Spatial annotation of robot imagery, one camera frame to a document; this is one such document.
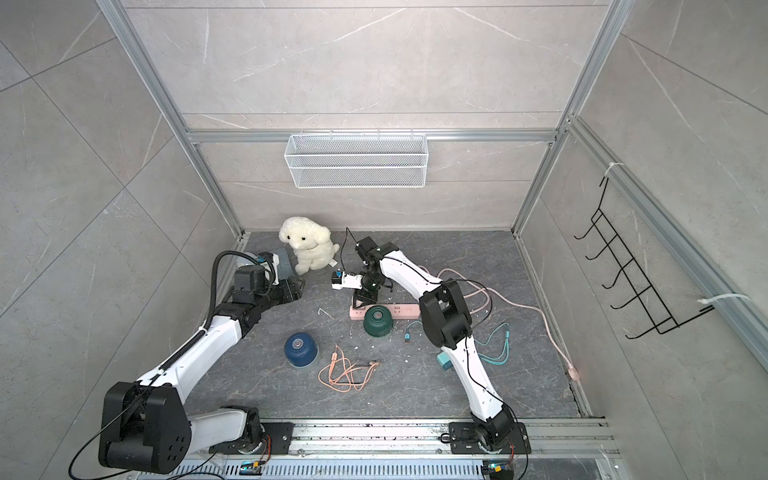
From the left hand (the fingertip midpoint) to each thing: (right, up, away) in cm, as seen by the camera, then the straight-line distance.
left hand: (296, 278), depth 86 cm
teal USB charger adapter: (+44, -23, -2) cm, 50 cm away
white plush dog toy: (+2, +11, +10) cm, 15 cm away
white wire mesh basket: (+16, +39, +15) cm, 45 cm away
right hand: (+18, -7, +10) cm, 22 cm away
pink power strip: (+35, -12, +9) cm, 38 cm away
